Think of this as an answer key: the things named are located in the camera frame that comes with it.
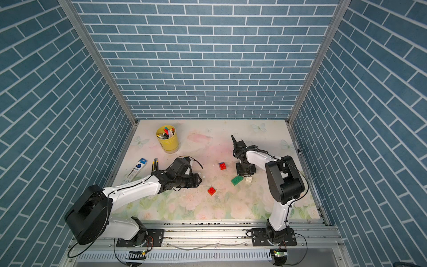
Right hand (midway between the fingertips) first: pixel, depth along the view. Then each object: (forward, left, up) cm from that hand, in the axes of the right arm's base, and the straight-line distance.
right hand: (245, 173), depth 96 cm
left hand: (-10, +24, +6) cm, 27 cm away
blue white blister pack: (-5, +63, +3) cm, 63 cm away
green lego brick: (-5, +5, +2) cm, 7 cm away
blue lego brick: (+5, +15, +2) cm, 16 cm away
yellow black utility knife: (+1, +54, +1) cm, 54 cm away
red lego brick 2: (-13, +18, +2) cm, 22 cm away
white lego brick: (-5, -2, +2) cm, 5 cm away
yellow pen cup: (+15, +48, +12) cm, 51 cm away
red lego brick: (+2, +13, +4) cm, 14 cm away
